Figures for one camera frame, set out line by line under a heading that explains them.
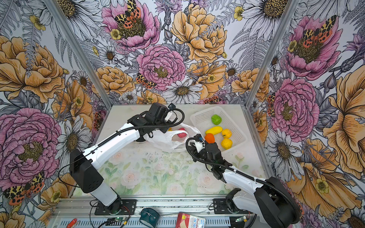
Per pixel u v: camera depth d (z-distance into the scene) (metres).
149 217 0.65
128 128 0.52
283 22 0.77
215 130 1.01
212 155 0.64
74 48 0.86
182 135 0.98
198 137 0.70
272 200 0.42
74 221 0.71
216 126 1.08
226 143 0.92
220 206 0.74
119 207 0.69
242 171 0.54
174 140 0.81
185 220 0.67
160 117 0.63
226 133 0.98
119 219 0.71
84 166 0.42
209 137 0.94
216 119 1.05
